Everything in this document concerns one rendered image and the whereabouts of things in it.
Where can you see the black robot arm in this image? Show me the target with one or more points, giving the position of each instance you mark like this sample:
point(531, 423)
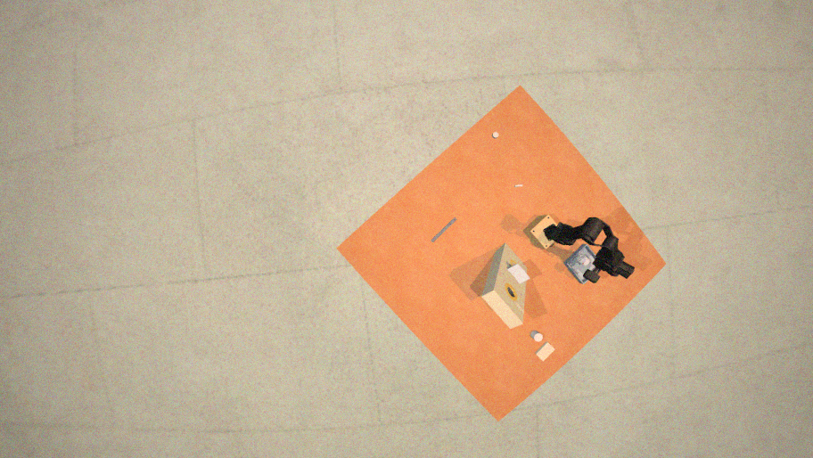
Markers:
point(610, 257)

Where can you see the grey flat bar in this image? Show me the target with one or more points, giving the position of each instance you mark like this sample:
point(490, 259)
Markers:
point(444, 229)

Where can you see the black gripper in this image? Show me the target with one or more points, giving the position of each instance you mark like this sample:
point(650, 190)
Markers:
point(594, 276)

